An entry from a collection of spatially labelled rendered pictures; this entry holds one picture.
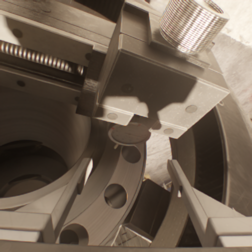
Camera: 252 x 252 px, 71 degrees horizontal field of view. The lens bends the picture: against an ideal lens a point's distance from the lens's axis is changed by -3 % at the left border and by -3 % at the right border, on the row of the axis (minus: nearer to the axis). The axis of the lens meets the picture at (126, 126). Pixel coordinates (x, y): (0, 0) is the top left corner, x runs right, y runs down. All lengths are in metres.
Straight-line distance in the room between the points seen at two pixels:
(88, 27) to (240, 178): 0.24
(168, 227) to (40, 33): 0.25
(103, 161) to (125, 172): 0.04
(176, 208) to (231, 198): 0.07
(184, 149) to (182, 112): 0.12
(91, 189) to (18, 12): 0.23
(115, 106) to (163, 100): 0.04
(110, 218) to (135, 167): 0.09
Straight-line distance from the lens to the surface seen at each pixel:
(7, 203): 0.26
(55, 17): 0.24
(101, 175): 0.28
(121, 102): 0.16
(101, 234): 0.27
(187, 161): 0.27
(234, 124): 0.29
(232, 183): 0.22
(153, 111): 0.16
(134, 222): 0.28
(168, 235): 0.22
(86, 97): 0.25
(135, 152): 0.33
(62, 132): 0.51
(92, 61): 0.21
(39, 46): 0.23
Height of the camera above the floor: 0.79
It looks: 25 degrees down
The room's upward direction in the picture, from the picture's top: 156 degrees clockwise
